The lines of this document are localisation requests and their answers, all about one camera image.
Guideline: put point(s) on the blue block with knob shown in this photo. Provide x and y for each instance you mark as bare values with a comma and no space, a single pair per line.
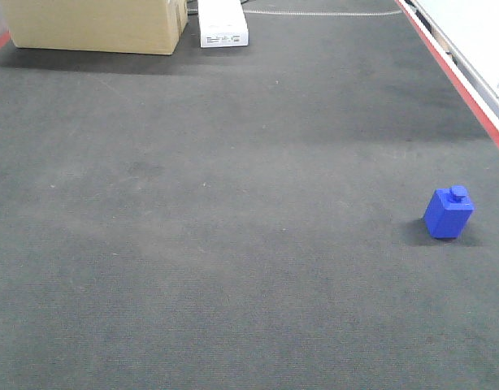
446,217

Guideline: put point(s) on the long dark grey conveyor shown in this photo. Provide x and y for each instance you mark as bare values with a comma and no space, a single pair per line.
233,203

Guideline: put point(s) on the long white carton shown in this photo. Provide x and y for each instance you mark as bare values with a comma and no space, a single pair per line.
223,24

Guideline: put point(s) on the large cardboard box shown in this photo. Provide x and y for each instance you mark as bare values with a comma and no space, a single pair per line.
95,24

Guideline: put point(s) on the white board panel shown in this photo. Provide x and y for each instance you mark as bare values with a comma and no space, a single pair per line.
469,24

